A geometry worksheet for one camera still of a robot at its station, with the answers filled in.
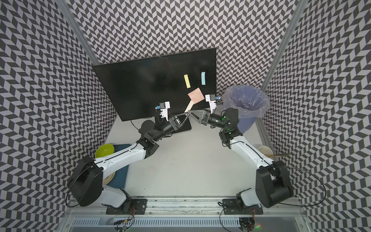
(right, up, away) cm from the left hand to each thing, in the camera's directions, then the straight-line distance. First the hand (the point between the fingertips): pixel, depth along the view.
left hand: (190, 115), depth 66 cm
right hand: (-1, 0, +1) cm, 1 cm away
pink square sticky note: (+3, +11, +15) cm, 19 cm away
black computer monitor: (-45, +20, +42) cm, 64 cm away
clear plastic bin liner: (+39, +10, +30) cm, 50 cm away
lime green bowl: (-57, -23, +27) cm, 67 cm away
